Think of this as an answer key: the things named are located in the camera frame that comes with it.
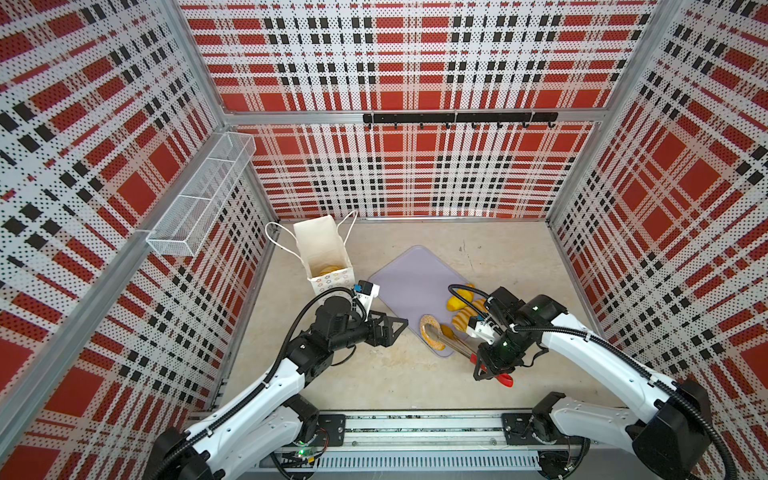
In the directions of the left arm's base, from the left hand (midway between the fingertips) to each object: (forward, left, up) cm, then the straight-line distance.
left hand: (396, 325), depth 75 cm
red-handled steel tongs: (+1, -11, -9) cm, 15 cm away
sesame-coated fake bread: (+7, -10, -12) cm, 17 cm away
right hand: (-12, -21, -4) cm, 24 cm away
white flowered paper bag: (+29, +24, -5) cm, 38 cm away
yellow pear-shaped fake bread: (+13, -18, -13) cm, 26 cm away
